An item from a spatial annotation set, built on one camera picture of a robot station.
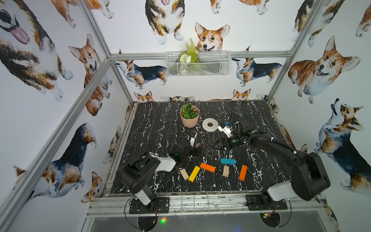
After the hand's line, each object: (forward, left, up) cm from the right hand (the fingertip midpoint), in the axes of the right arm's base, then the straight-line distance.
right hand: (216, 145), depth 81 cm
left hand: (+8, +10, -6) cm, 14 cm away
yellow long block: (-11, +13, -13) cm, 21 cm away
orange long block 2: (-11, -16, -13) cm, 23 cm away
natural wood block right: (-9, -6, -13) cm, 17 cm away
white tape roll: (+20, +1, -13) cm, 24 cm away
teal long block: (-4, -8, -13) cm, 16 cm away
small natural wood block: (-11, +18, -12) cm, 25 cm away
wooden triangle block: (+7, +11, -12) cm, 18 cm away
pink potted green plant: (+22, +15, 0) cm, 27 cm away
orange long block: (-7, +6, -13) cm, 16 cm away
